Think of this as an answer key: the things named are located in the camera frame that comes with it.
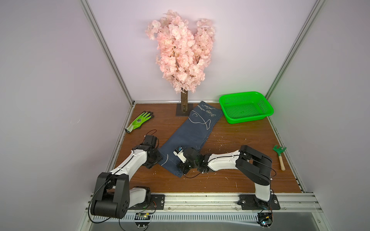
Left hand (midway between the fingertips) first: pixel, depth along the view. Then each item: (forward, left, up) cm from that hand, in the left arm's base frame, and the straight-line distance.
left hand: (160, 158), depth 88 cm
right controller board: (-30, -56, -2) cm, 64 cm away
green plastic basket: (+45, -62, -1) cm, 77 cm away
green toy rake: (+7, -78, -1) cm, 78 cm away
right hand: (-3, -11, +1) cm, 11 cm away
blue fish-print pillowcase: (+20, -19, -1) cm, 27 cm away
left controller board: (-31, +5, -5) cm, 32 cm away
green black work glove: (+27, +22, 0) cm, 35 cm away
